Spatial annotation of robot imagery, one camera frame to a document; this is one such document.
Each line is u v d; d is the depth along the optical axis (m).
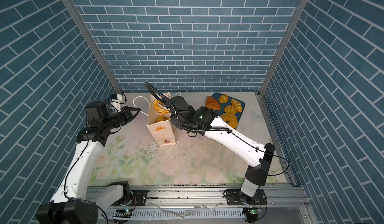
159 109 0.82
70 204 0.38
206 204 0.74
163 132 0.79
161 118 0.95
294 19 0.80
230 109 1.05
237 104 1.10
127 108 0.64
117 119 0.62
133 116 0.67
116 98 0.66
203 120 0.44
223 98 1.14
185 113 0.48
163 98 0.45
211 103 1.09
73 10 0.76
